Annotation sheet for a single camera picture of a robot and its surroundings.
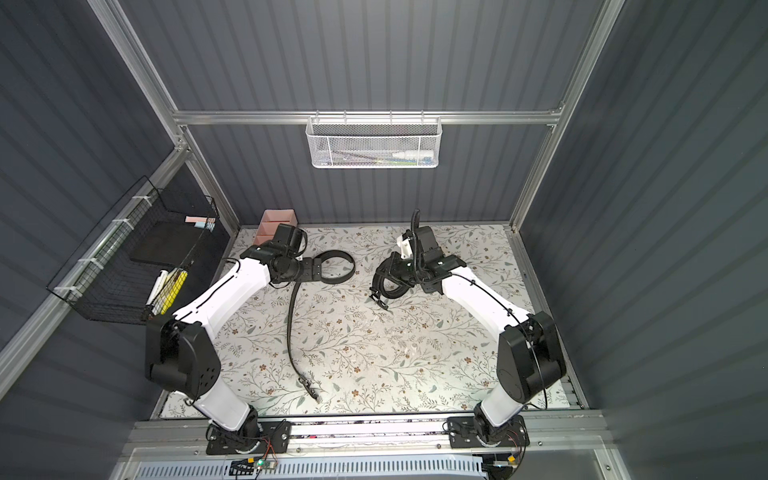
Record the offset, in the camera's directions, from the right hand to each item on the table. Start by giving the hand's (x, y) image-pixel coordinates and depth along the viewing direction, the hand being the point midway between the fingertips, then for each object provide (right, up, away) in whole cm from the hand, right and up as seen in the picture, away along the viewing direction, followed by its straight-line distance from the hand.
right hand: (381, 270), depth 82 cm
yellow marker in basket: (-48, -5, -13) cm, 50 cm away
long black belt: (-1, -6, -1) cm, 6 cm away
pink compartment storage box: (-47, +18, +38) cm, 63 cm away
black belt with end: (-19, 0, -2) cm, 19 cm away
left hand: (-23, -1, +6) cm, 24 cm away
